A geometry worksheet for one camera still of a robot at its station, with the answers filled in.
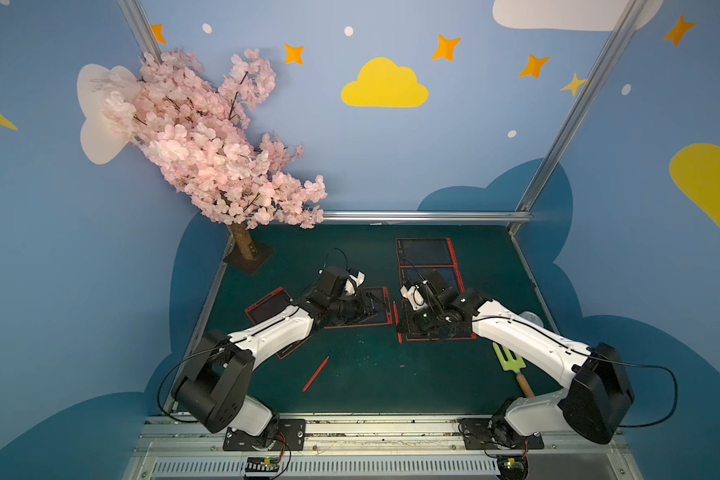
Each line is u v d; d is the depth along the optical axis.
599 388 0.41
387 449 0.73
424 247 1.16
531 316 0.91
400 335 0.78
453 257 1.14
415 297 0.73
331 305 0.68
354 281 0.80
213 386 0.43
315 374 0.84
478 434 0.75
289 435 0.74
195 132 0.62
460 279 1.05
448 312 0.60
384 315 0.81
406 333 0.70
